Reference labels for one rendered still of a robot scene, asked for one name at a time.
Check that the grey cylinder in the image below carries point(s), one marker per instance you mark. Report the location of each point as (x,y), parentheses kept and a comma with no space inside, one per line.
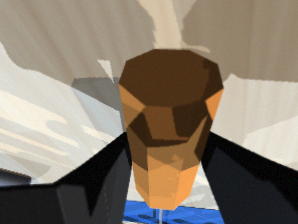
(12,179)

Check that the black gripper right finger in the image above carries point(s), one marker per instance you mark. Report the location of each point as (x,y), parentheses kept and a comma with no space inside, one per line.
(249,188)

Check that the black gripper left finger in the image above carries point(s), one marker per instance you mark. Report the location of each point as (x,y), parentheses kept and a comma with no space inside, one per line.
(93,193)

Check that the orange-brown tool handle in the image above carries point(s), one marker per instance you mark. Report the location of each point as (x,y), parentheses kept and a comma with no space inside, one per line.
(169,98)

